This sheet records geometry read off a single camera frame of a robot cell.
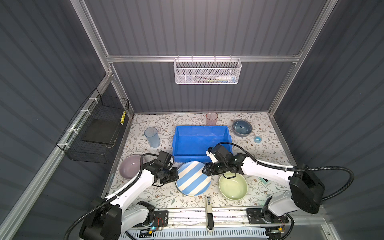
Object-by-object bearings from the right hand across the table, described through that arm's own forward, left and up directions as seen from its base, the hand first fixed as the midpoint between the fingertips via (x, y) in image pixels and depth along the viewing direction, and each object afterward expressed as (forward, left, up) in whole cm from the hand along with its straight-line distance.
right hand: (206, 172), depth 82 cm
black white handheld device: (-21, -1, -2) cm, 21 cm away
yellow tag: (+23, +46, +20) cm, 56 cm away
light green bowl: (-7, -15, -8) cm, 19 cm away
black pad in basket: (+13, +54, +22) cm, 59 cm away
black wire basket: (+28, +59, +24) cm, 70 cm away
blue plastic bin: (+24, +10, -8) cm, 27 cm away
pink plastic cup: (+41, -5, 0) cm, 41 cm away
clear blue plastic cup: (+25, +35, +3) cm, 43 cm away
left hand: (-2, +16, -2) cm, 16 cm away
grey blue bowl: (+36, -27, -5) cm, 45 cm away
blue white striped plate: (-4, +8, -3) cm, 10 cm away
